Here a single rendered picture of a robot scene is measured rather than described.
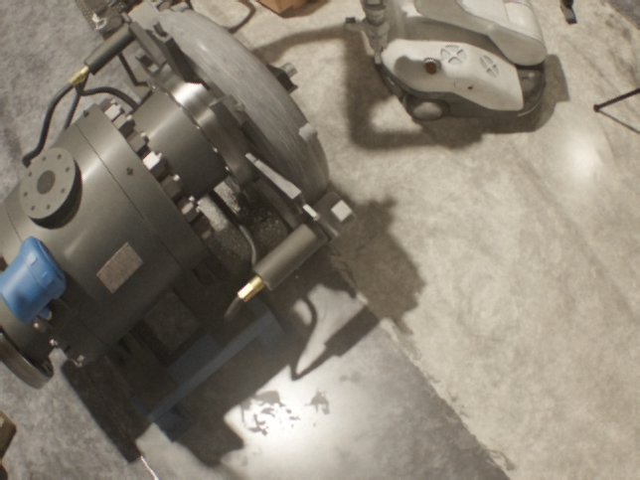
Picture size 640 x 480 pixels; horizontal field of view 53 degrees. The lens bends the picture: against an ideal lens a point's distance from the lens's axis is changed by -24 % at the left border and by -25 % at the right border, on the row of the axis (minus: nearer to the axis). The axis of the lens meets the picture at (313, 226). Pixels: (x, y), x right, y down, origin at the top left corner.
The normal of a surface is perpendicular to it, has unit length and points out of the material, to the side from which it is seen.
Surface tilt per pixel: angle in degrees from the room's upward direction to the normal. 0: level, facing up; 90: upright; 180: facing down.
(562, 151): 0
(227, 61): 23
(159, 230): 63
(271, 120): 53
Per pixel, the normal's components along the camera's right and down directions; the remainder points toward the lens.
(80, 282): 0.40, 0.23
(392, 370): -0.18, -0.42
